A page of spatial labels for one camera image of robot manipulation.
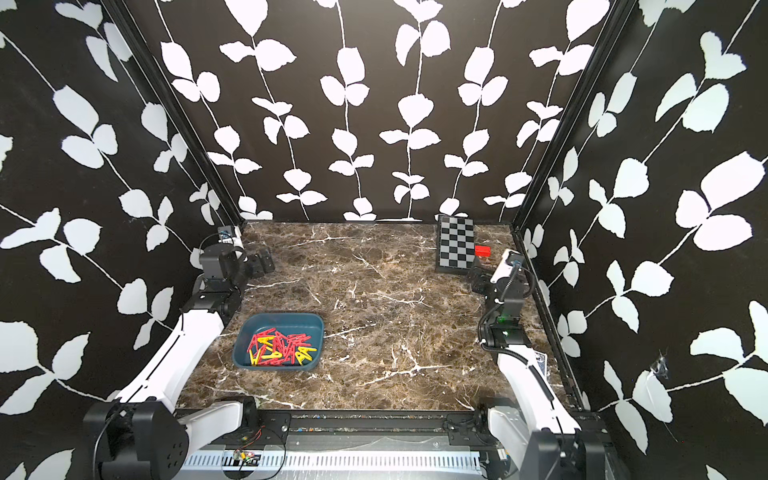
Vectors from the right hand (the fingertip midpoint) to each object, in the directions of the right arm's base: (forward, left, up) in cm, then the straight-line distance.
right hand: (488, 256), depth 80 cm
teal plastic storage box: (-15, +60, -22) cm, 66 cm away
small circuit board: (-44, +61, -23) cm, 79 cm away
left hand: (+2, +65, +2) cm, 65 cm away
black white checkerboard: (+23, +3, -21) cm, 31 cm away
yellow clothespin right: (-19, +53, -22) cm, 60 cm away
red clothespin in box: (-12, +64, -22) cm, 69 cm away
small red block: (+23, -8, -26) cm, 36 cm away
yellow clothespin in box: (-20, +61, -22) cm, 68 cm away
